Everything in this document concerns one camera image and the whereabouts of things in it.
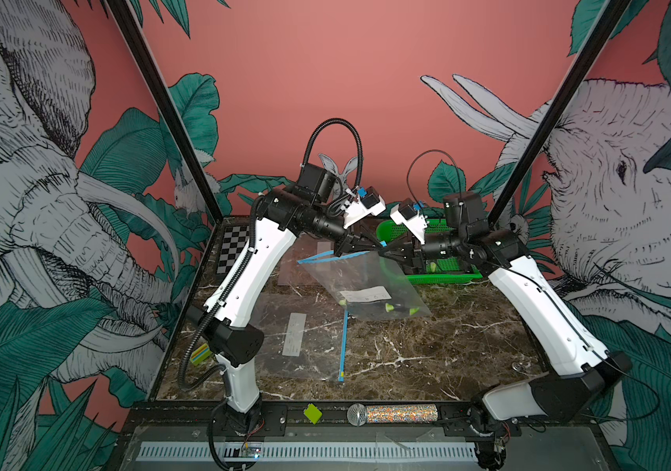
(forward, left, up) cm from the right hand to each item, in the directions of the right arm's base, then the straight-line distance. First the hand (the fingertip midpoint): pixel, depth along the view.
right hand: (381, 248), depth 64 cm
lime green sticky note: (-27, +16, -36) cm, 48 cm away
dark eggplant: (-3, -4, -23) cm, 23 cm away
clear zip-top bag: (0, +3, -15) cm, 16 cm away
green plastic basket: (+20, -25, -36) cm, 48 cm away
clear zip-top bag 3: (-5, +21, -37) cm, 43 cm away
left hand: (0, +1, +2) cm, 2 cm away
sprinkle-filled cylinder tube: (-27, +4, -32) cm, 42 cm away
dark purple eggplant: (-3, +2, -21) cm, 22 cm away
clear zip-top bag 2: (+30, +25, -35) cm, 52 cm away
